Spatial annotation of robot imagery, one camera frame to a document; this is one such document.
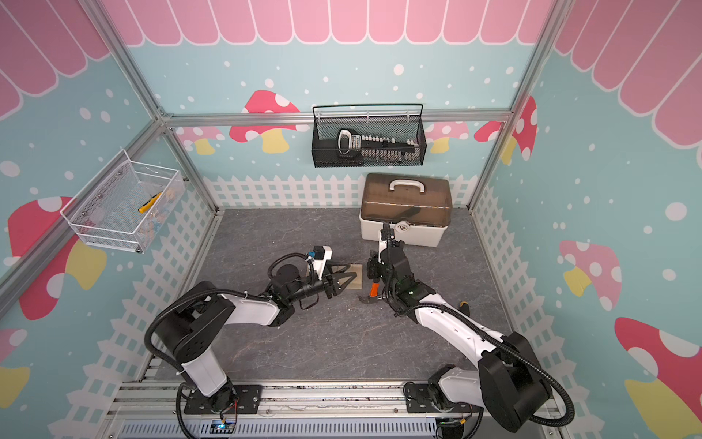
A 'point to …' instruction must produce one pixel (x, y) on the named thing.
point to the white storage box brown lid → (418, 208)
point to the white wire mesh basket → (123, 209)
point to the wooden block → (357, 283)
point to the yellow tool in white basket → (148, 205)
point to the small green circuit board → (218, 426)
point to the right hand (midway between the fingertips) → (373, 250)
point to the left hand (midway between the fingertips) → (354, 274)
